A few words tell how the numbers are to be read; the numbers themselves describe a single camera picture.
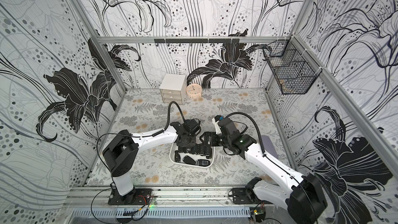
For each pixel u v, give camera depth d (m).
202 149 0.86
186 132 0.65
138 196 0.73
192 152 0.84
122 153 0.49
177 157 0.84
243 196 0.71
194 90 1.15
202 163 0.82
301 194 0.39
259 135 0.55
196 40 0.91
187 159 0.84
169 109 0.67
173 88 1.02
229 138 0.58
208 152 0.84
